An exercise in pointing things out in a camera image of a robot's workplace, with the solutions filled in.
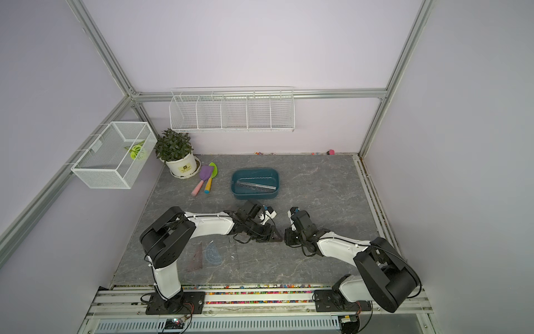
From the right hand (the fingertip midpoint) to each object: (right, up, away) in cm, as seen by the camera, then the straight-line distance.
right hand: (285, 232), depth 90 cm
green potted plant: (-54, +39, +8) cm, 67 cm away
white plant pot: (-51, +29, +15) cm, 61 cm away
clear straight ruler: (-15, +19, +16) cm, 29 cm away
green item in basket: (-60, +35, -9) cm, 70 cm away
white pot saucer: (-48, +30, +25) cm, 62 cm away
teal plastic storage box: (-15, +21, +16) cm, 30 cm away
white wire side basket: (-69, +31, -7) cm, 76 cm away
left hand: (-3, -2, -6) cm, 7 cm away
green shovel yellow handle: (-37, +26, +22) cm, 50 cm away
